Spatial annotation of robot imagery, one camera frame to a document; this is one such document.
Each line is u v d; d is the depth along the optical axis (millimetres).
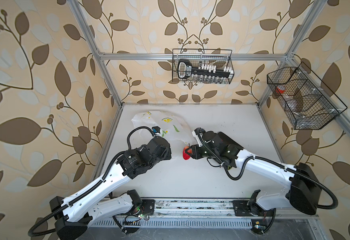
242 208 733
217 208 753
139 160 487
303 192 398
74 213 388
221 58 909
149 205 753
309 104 725
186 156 771
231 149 590
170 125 926
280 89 880
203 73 850
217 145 597
